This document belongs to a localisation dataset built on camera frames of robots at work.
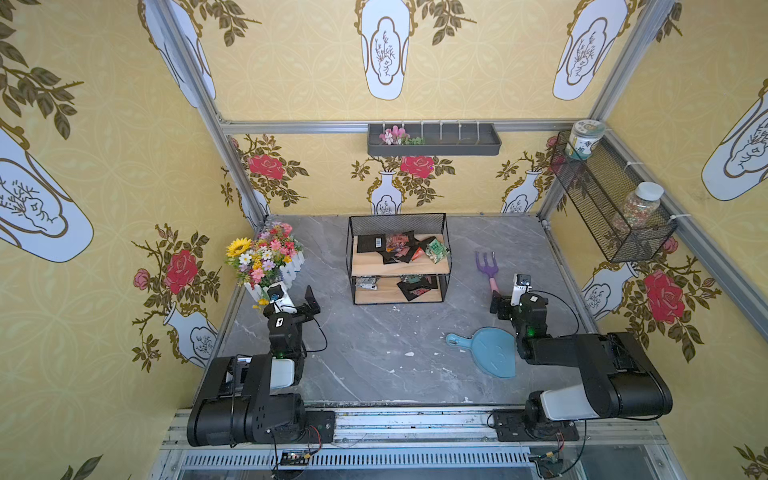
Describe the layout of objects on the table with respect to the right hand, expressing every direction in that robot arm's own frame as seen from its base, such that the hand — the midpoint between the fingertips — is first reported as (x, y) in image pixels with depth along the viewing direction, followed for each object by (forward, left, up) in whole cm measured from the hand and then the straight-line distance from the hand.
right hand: (517, 291), depth 94 cm
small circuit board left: (-45, +61, -6) cm, 76 cm away
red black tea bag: (+5, +37, +14) cm, 40 cm away
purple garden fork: (+12, +5, -6) cm, 14 cm away
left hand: (-7, +71, +6) cm, 72 cm away
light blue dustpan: (-17, +9, -4) cm, 20 cm away
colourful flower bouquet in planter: (+3, +75, +12) cm, 76 cm away
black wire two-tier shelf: (+2, +45, -1) cm, 45 cm away
